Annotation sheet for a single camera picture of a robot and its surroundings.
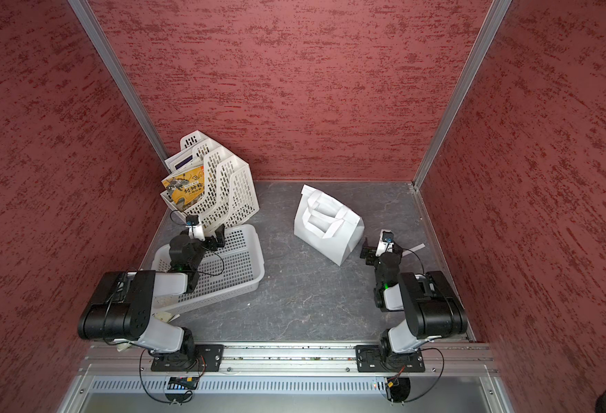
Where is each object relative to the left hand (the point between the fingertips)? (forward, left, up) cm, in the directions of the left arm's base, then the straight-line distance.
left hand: (211, 228), depth 92 cm
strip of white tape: (-3, -77, -10) cm, 78 cm away
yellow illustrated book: (+15, +12, +6) cm, 20 cm away
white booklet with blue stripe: (+20, +12, +14) cm, 27 cm away
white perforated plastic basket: (-11, -11, -8) cm, 17 cm away
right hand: (-3, -62, -3) cm, 62 cm away
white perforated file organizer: (+9, -7, +8) cm, 14 cm away
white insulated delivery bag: (-4, -42, +8) cm, 43 cm away
